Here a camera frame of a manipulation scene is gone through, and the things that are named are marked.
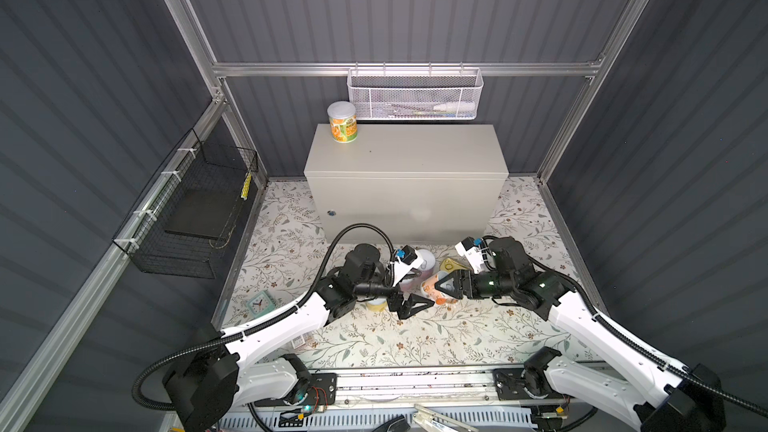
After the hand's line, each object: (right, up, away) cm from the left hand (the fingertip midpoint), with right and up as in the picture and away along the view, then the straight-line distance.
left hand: (427, 287), depth 72 cm
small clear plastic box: (-34, -16, +7) cm, 38 cm away
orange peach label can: (+1, -1, +1) cm, 2 cm away
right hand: (+5, -1, +2) cm, 6 cm away
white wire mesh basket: (-2, +67, +52) cm, 85 cm away
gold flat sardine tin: (+9, +2, +19) cm, 21 cm away
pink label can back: (+3, +2, +18) cm, 19 cm away
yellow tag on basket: (-50, +25, +11) cm, 57 cm away
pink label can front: (-2, -4, +17) cm, 18 cm away
